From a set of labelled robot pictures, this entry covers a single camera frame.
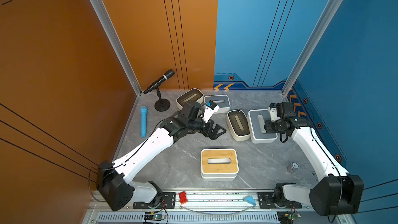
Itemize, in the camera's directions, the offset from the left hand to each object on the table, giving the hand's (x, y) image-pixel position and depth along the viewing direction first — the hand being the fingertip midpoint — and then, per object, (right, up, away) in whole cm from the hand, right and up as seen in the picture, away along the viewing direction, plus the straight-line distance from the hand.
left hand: (220, 124), depth 72 cm
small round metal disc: (+39, -22, +7) cm, 45 cm away
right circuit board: (+30, -42, -2) cm, 52 cm away
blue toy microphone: (-49, +5, +34) cm, 60 cm away
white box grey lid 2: (+22, +1, +13) cm, 25 cm away
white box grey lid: (+6, +11, +38) cm, 40 cm away
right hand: (+28, -2, +11) cm, 31 cm away
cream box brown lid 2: (+14, -3, +22) cm, 26 cm away
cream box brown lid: (-14, +16, +38) cm, 44 cm away
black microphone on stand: (-39, +9, +40) cm, 56 cm away
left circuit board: (-31, -42, -1) cm, 52 cm away
